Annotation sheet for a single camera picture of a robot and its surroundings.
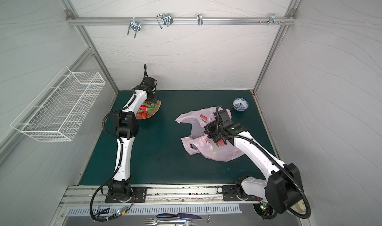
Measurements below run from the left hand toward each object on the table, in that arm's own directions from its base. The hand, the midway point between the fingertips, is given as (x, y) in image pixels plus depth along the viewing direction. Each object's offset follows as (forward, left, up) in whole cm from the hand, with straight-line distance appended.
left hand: (153, 95), depth 108 cm
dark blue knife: (-70, -26, -8) cm, 75 cm away
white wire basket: (-33, +33, +25) cm, 53 cm away
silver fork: (-72, -14, -6) cm, 74 cm away
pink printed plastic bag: (-42, -35, +10) cm, 55 cm away
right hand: (-31, -37, +8) cm, 49 cm away
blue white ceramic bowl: (-1, -65, -7) cm, 66 cm away
